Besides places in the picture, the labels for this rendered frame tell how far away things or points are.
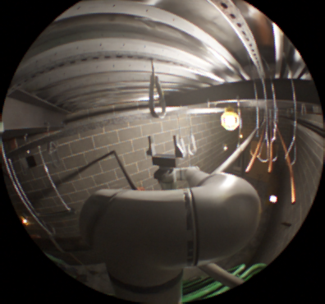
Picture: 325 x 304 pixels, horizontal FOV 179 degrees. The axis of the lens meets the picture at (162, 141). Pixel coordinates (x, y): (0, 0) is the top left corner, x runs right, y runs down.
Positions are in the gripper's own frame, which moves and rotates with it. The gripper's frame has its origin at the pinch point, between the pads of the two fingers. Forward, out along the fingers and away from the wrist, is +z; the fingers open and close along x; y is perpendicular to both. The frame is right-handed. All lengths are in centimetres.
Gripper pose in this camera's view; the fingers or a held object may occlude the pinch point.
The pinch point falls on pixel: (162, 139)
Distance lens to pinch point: 48.8
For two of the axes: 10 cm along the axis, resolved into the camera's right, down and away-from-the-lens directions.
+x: 8.7, 0.0, -4.9
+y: 4.7, -2.7, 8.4
